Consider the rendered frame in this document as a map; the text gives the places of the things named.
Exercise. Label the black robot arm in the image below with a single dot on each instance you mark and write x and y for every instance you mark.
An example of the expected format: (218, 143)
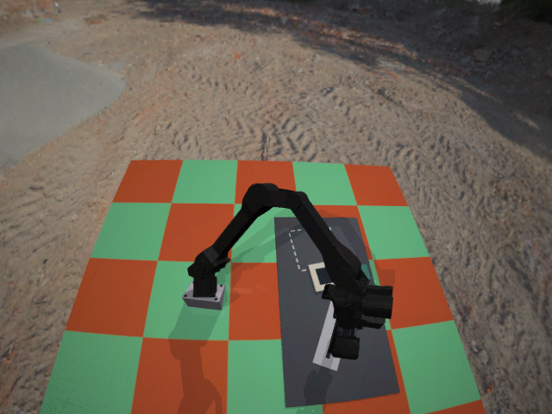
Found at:
(342, 265)

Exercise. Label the beige square tile with dark centre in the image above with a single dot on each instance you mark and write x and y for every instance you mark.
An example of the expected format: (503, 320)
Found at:
(319, 276)

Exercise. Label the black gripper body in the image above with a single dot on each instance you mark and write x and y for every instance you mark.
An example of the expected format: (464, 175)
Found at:
(347, 346)

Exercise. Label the teal small trowel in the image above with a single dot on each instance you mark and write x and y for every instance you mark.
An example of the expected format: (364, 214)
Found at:
(365, 270)

